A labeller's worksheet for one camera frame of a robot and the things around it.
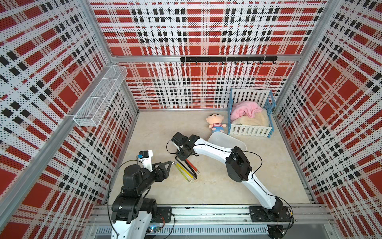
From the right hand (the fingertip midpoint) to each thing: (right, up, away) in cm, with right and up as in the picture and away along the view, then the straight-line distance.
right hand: (185, 153), depth 93 cm
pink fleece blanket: (+40, +30, +7) cm, 51 cm away
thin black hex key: (+1, -8, -3) cm, 8 cm away
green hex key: (-1, -11, -4) cm, 12 cm away
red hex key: (+5, -7, -2) cm, 9 cm away
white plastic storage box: (+28, +8, +6) cm, 30 cm away
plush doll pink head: (+21, +21, +13) cm, 32 cm away
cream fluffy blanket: (+39, +29, +8) cm, 50 cm away
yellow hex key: (-2, -8, -3) cm, 9 cm away
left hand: (-6, 0, -22) cm, 22 cm away
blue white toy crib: (+52, +18, +9) cm, 56 cm away
